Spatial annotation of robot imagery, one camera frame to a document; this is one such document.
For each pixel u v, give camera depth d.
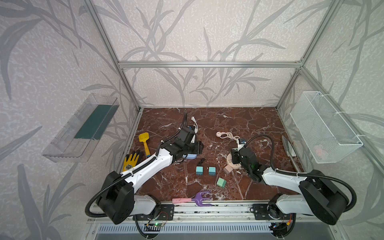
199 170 0.86
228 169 0.87
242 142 0.77
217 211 0.75
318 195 0.42
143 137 1.02
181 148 0.62
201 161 0.91
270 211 0.66
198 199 0.77
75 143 0.63
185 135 0.62
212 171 0.87
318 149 0.74
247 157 0.67
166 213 0.72
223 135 1.03
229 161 0.88
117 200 0.40
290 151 0.93
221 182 0.81
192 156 0.91
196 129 0.77
